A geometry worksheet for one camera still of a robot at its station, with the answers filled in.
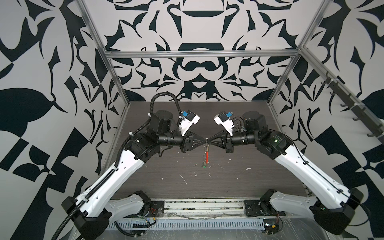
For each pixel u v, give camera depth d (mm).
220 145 579
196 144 579
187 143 518
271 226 711
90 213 369
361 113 546
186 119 531
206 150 597
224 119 547
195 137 549
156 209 733
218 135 592
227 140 533
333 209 397
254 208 743
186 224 713
